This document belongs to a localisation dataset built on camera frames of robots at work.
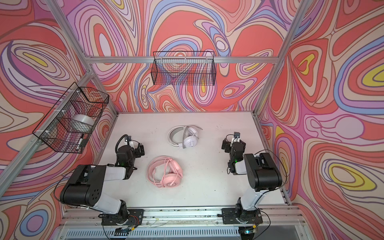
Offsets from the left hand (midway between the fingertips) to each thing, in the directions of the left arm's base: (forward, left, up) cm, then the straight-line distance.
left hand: (135, 143), depth 94 cm
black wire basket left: (-6, +21, +27) cm, 35 cm away
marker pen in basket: (-9, +19, +19) cm, 28 cm away
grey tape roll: (-5, +17, +26) cm, 31 cm away
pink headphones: (-20, -26, +1) cm, 33 cm away
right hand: (+2, -63, -2) cm, 63 cm away
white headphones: (+7, -35, -1) cm, 36 cm away
